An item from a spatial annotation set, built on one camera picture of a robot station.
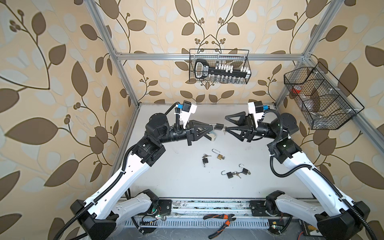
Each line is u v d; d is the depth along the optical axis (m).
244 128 0.51
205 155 0.93
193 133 0.49
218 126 0.54
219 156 0.91
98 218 0.37
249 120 0.53
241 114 0.57
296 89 0.87
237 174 0.86
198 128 0.53
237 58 0.91
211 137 0.97
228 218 0.71
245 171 0.87
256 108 0.48
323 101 0.74
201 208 0.75
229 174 0.85
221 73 0.86
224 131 0.54
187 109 0.49
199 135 0.53
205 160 0.91
